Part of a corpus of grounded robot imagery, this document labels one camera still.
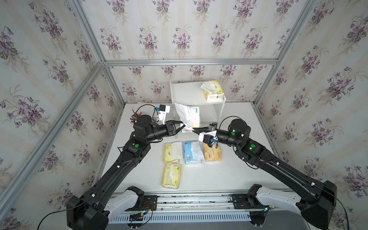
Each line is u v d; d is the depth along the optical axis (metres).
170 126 0.58
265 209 0.71
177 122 0.61
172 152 0.89
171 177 0.78
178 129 0.65
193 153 0.86
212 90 0.75
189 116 0.65
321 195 0.39
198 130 0.62
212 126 0.56
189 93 0.80
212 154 0.88
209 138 0.49
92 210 0.37
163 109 0.61
